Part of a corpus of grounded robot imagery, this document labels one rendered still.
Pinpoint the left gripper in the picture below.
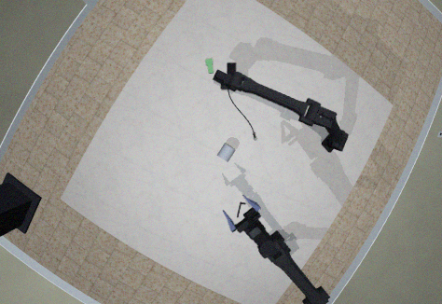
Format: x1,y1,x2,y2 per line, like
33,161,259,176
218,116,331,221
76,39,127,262
223,195,261,233

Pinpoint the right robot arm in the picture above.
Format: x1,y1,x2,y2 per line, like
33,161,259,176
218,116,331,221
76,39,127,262
213,62,349,153

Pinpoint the grey cylinder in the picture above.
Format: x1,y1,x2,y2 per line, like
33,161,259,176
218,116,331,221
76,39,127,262
217,144,235,162

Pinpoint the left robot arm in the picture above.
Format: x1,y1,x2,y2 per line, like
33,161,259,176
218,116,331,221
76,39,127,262
244,219,330,304

